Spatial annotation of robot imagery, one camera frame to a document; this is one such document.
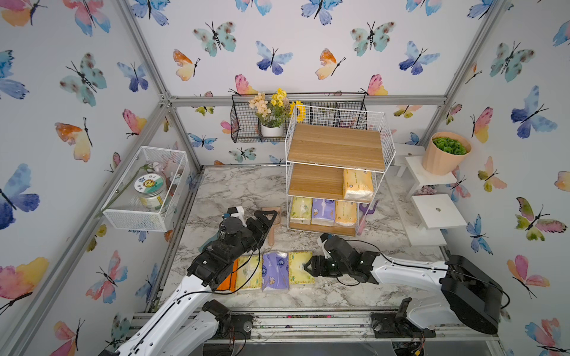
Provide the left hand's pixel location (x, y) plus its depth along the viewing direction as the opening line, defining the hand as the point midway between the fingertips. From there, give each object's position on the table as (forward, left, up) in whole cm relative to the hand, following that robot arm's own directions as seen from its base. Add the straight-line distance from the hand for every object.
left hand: (277, 219), depth 72 cm
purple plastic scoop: (+20, -39, -26) cm, 51 cm away
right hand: (-9, -11, -19) cm, 24 cm away
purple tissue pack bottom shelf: (+14, -18, -19) cm, 30 cm away
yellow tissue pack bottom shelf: (+15, -28, -20) cm, 37 cm away
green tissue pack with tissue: (-10, +11, -19) cm, 24 cm away
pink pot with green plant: (+19, -58, +9) cm, 62 cm away
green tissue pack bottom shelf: (+17, -9, -21) cm, 28 cm away
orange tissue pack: (-14, +17, -20) cm, 29 cm away
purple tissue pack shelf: (-9, +2, -21) cm, 23 cm away
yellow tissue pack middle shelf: (+9, -27, +5) cm, 29 cm away
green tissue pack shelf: (-10, -7, -20) cm, 23 cm away
